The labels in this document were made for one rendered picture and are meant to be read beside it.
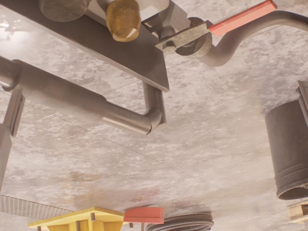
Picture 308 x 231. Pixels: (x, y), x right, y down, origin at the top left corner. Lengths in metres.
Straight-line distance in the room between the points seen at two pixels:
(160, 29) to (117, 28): 0.10
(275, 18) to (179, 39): 0.42
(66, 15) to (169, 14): 0.17
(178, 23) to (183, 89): 1.20
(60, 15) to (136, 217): 3.08
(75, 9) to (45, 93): 0.08
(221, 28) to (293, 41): 1.11
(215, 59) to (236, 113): 1.43
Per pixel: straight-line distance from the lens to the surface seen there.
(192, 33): 0.59
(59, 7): 0.46
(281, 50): 1.70
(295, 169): 2.04
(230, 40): 0.78
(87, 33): 0.55
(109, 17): 0.53
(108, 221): 3.76
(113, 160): 2.45
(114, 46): 0.58
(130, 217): 3.53
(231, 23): 0.56
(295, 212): 4.55
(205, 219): 4.04
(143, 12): 0.56
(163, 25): 0.60
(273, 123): 2.15
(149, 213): 3.45
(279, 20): 1.01
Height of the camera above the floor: 0.78
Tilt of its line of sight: 23 degrees down
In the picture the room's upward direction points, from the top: 171 degrees clockwise
